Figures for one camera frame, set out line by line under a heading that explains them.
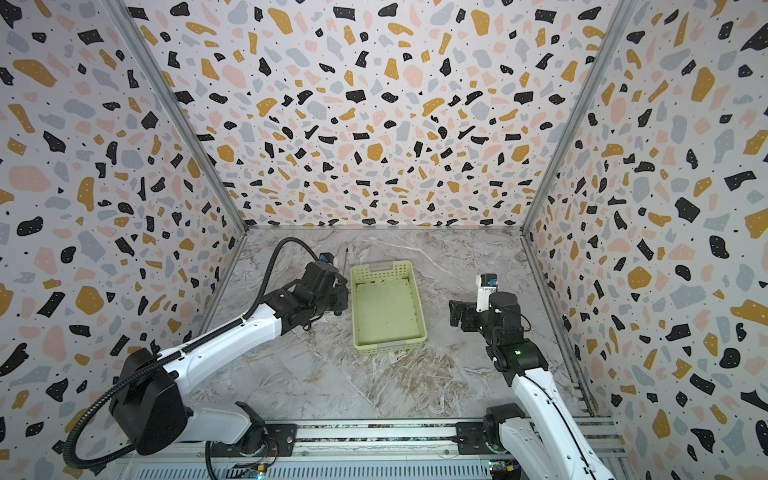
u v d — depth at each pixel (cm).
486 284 69
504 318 57
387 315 97
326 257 75
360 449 73
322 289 64
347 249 118
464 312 71
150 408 39
